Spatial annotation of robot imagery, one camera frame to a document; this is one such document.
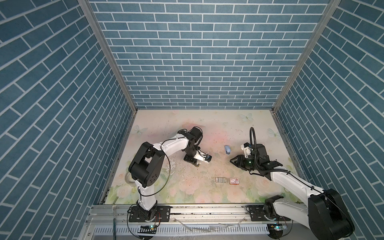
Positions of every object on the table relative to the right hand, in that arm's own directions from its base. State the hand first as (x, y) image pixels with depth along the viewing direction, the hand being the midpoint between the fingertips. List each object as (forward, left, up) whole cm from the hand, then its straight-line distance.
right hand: (230, 159), depth 85 cm
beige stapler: (-2, +20, -3) cm, 20 cm away
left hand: (+2, +21, -4) cm, 21 cm away
